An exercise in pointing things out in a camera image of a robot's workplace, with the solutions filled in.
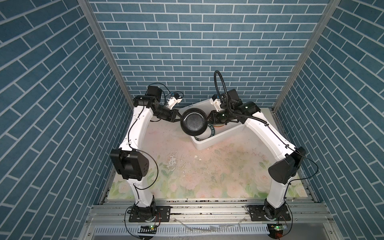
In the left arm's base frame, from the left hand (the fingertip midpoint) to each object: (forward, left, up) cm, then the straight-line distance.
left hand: (182, 117), depth 78 cm
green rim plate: (+10, -18, -26) cm, 33 cm away
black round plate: (-1, -6, -2) cm, 6 cm away
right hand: (-1, -12, +1) cm, 12 cm away
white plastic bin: (0, -23, -13) cm, 27 cm away
